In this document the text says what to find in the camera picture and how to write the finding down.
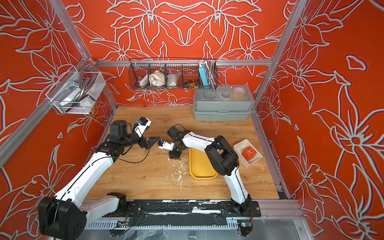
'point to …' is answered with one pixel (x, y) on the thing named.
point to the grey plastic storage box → (229, 102)
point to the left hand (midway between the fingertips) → (152, 130)
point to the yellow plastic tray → (200, 166)
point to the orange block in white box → (249, 153)
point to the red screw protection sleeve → (180, 159)
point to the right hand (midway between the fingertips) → (169, 155)
